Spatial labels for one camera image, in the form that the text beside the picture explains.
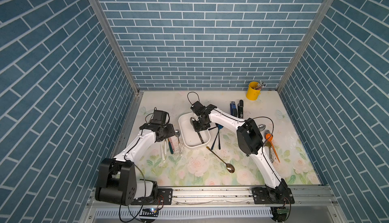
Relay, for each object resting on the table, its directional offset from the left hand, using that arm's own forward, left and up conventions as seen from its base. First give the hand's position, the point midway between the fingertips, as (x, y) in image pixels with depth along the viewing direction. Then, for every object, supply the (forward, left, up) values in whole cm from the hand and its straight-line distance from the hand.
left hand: (174, 131), depth 88 cm
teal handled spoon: (+6, -55, -4) cm, 55 cm away
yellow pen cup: (+33, -55, +3) cm, 64 cm away
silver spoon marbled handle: (+12, -10, -5) cm, 17 cm away
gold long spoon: (-18, -32, -8) cm, 38 cm away
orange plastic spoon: (+1, -60, -7) cm, 60 cm away
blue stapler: (+23, -39, -6) cm, 46 cm away
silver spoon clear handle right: (-11, -58, -7) cm, 59 cm away
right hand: (+5, -13, -7) cm, 16 cm away
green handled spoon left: (-8, +1, -8) cm, 12 cm away
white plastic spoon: (-11, +6, -8) cm, 15 cm away
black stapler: (+22, -44, -6) cm, 50 cm away
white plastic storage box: (0, -9, -7) cm, 12 cm away
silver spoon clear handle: (+3, -1, -7) cm, 7 cm away
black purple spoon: (-5, -23, -8) cm, 25 cm away
